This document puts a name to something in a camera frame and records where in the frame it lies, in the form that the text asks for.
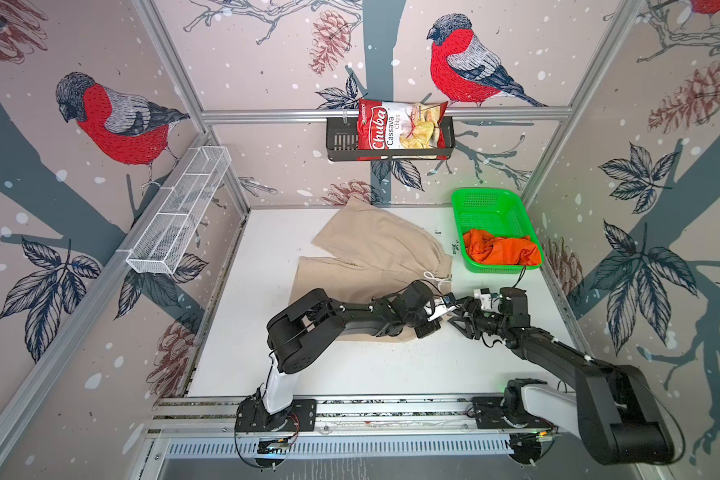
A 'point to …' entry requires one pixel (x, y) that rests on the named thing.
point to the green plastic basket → (498, 212)
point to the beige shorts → (386, 254)
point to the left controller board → (272, 447)
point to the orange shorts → (483, 247)
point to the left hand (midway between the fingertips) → (441, 319)
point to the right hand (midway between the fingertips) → (444, 316)
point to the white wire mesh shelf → (161, 246)
